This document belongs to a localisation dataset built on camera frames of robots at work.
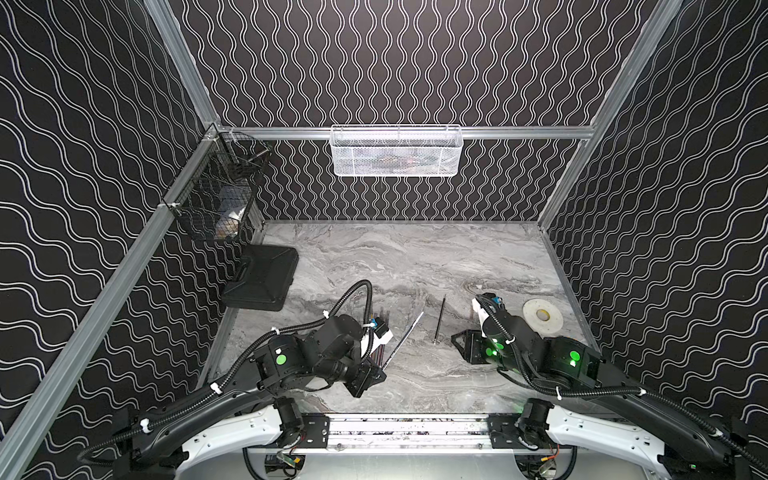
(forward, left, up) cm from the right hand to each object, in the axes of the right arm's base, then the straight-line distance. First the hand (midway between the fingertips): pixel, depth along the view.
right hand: (456, 338), depth 70 cm
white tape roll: (+17, -33, -20) cm, 43 cm away
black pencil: (+15, 0, -20) cm, 25 cm away
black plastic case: (+26, +57, -13) cm, 64 cm away
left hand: (-9, +16, +1) cm, 19 cm away
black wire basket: (+42, +70, +8) cm, 82 cm away
